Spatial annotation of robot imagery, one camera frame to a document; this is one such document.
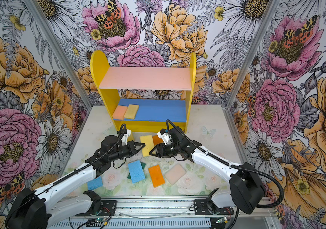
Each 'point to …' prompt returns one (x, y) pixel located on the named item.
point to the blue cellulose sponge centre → (136, 171)
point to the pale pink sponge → (175, 174)
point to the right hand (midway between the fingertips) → (154, 157)
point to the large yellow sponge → (148, 141)
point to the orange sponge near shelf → (156, 140)
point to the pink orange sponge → (119, 112)
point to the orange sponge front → (156, 176)
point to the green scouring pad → (143, 164)
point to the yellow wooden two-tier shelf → (163, 94)
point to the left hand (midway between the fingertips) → (144, 148)
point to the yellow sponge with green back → (131, 111)
